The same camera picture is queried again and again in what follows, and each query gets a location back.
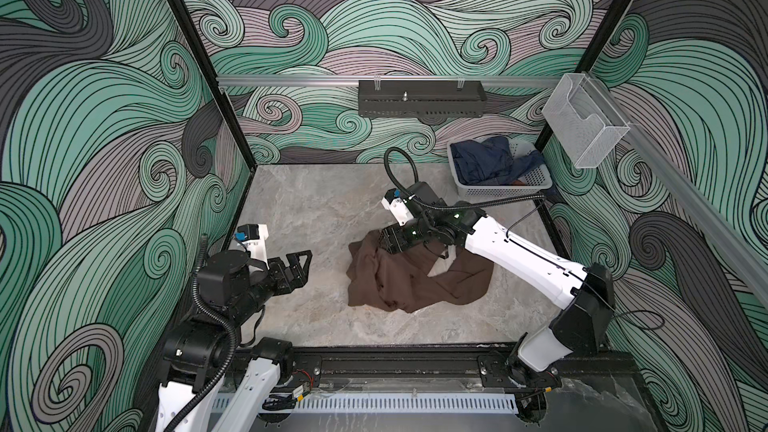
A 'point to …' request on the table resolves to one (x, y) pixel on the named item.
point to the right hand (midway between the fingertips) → (386, 239)
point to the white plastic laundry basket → (537, 181)
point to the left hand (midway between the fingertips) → (298, 254)
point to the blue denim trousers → (490, 161)
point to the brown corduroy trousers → (401, 280)
